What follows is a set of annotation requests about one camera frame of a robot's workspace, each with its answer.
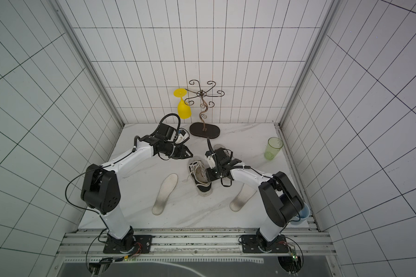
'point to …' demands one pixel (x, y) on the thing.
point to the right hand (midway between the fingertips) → (208, 170)
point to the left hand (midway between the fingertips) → (187, 157)
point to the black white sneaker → (197, 170)
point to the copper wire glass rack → (204, 130)
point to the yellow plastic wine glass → (184, 108)
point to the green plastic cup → (274, 145)
